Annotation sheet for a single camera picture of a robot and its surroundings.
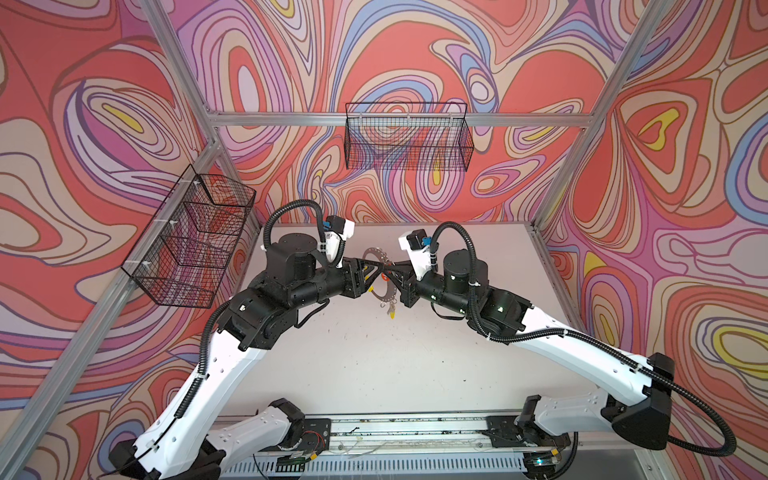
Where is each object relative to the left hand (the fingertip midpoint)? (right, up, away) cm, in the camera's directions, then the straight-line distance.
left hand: (384, 266), depth 58 cm
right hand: (+1, -2, +7) cm, 7 cm away
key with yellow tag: (+2, -11, +10) cm, 15 cm away
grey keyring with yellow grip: (+2, -5, +5) cm, 7 cm away
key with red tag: (0, -3, +6) cm, 6 cm away
